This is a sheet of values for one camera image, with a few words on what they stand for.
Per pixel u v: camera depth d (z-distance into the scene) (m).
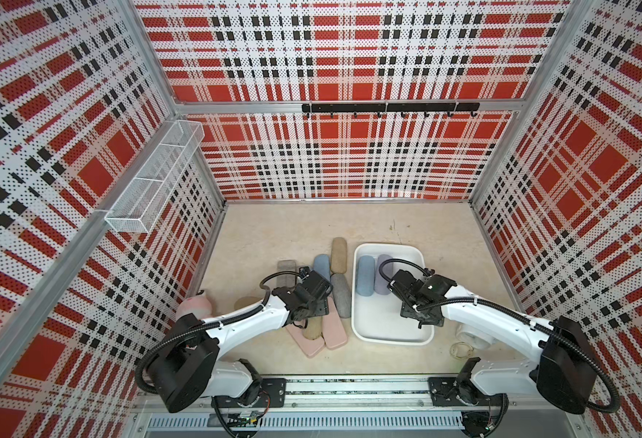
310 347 0.79
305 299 0.66
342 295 0.90
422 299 0.57
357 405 0.73
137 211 0.69
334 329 0.82
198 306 0.86
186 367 0.41
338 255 1.01
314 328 0.81
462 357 0.79
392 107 0.89
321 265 0.99
